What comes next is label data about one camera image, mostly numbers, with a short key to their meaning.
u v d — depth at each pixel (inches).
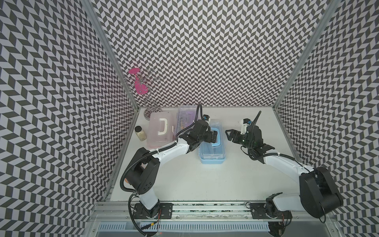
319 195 16.5
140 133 36.6
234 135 29.9
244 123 30.7
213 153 33.6
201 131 26.1
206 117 30.2
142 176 17.7
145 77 40.4
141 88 42.6
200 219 28.3
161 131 35.3
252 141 25.7
